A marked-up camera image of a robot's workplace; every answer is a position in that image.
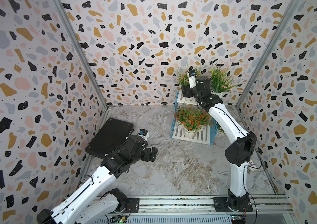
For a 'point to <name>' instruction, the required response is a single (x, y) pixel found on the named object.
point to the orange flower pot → (191, 124)
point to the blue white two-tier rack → (205, 136)
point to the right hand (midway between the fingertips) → (188, 83)
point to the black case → (113, 133)
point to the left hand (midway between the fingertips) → (152, 147)
